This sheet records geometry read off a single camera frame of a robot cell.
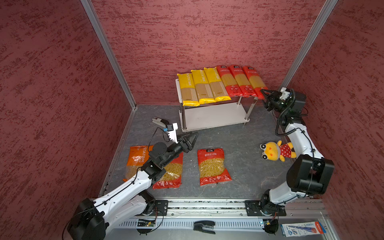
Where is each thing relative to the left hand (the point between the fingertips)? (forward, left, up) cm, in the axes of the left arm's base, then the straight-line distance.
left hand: (196, 136), depth 70 cm
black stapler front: (-34, -5, -26) cm, 43 cm away
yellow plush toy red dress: (+4, -48, -22) cm, 53 cm away
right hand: (+23, -33, +8) cm, 41 cm away
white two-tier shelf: (+34, -13, -22) cm, 43 cm away
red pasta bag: (-12, +13, -25) cm, 31 cm away
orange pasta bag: (0, +35, -23) cm, 41 cm away
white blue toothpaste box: (-34, -51, -26) cm, 66 cm away
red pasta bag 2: (-5, -9, -24) cm, 27 cm away
